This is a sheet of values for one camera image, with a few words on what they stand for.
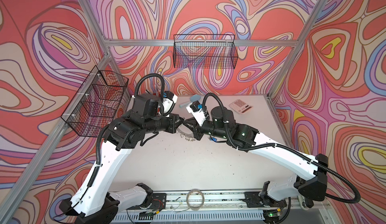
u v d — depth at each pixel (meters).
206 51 0.96
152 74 0.41
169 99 0.51
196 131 0.54
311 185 0.41
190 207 0.71
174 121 0.49
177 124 0.58
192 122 0.56
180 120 0.59
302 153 0.43
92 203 0.35
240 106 1.11
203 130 0.54
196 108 0.52
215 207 0.73
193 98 1.23
